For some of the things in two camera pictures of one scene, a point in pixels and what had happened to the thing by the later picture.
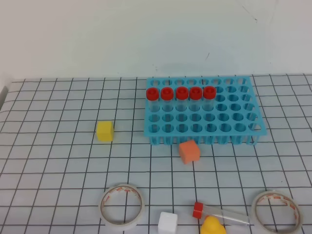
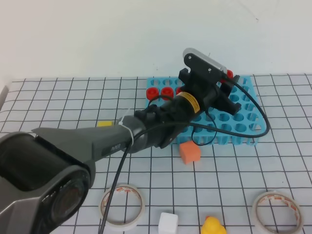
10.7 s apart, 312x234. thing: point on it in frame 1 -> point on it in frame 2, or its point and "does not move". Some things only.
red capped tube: [200, 210] -> [229, 74]
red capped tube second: [167, 94] does not move
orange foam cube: [189, 151] does not move
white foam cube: [167, 223] does not move
